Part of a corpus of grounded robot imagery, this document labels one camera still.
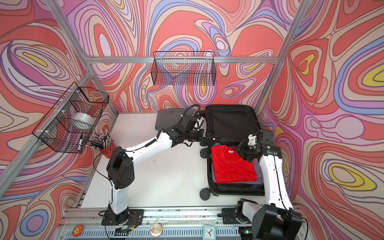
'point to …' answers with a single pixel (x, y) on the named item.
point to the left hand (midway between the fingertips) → (210, 135)
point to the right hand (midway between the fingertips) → (234, 152)
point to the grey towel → (166, 118)
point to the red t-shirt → (230, 166)
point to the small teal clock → (209, 232)
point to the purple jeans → (259, 171)
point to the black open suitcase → (228, 126)
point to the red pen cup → (107, 151)
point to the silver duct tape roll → (82, 121)
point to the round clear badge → (156, 230)
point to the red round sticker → (78, 230)
